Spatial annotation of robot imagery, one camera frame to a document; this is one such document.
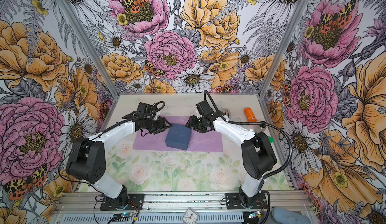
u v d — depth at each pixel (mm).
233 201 731
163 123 811
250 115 1050
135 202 732
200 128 778
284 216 677
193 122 779
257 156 463
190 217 689
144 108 734
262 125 917
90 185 513
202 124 750
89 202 751
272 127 483
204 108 701
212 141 964
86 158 511
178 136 914
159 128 797
